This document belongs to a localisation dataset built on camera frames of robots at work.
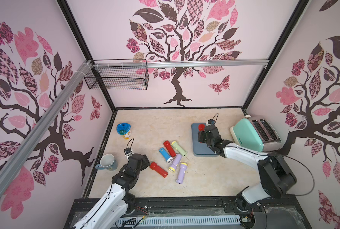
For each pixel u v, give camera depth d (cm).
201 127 85
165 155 91
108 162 85
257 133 81
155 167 85
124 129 95
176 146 94
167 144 95
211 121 80
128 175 62
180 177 81
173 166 85
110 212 52
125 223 72
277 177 44
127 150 72
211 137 69
